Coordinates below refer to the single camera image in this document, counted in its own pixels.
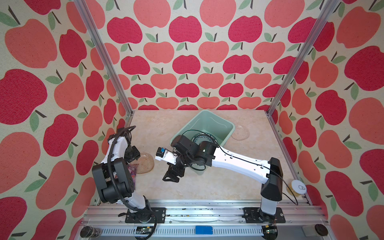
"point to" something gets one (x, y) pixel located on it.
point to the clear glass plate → (240, 133)
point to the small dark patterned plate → (205, 137)
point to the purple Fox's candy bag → (132, 171)
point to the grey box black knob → (314, 230)
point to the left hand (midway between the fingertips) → (135, 160)
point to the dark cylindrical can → (88, 231)
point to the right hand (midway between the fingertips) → (169, 168)
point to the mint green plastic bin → (207, 122)
